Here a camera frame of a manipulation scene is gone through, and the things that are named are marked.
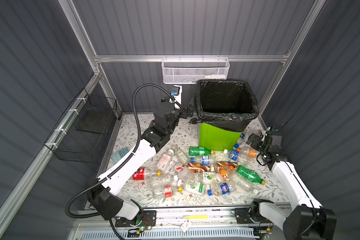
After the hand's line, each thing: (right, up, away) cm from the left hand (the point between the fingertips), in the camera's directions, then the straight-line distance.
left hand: (181, 96), depth 66 cm
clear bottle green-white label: (-1, -31, +25) cm, 39 cm away
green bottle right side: (+38, -41, +16) cm, 58 cm away
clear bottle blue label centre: (+15, -34, +23) cm, 43 cm away
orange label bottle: (+23, -39, +12) cm, 46 cm away
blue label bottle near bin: (+32, -31, +25) cm, 51 cm away
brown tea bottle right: (+24, -36, +20) cm, 48 cm away
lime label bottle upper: (+15, -42, +17) cm, 48 cm away
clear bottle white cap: (-11, -43, +14) cm, 47 cm away
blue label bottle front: (+22, -46, +11) cm, 52 cm away
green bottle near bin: (+10, -29, +26) cm, 40 cm away
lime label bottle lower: (+7, -46, +13) cm, 48 cm away
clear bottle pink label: (-11, -34, +23) cm, 42 cm away
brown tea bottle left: (+9, -37, +19) cm, 43 cm away
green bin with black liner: (+29, -2, +35) cm, 45 cm away
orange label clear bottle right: (+42, -31, +30) cm, 60 cm away
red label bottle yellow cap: (-22, -40, +17) cm, 49 cm away
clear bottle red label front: (-12, -50, +15) cm, 53 cm away
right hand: (+44, -21, +16) cm, 51 cm away
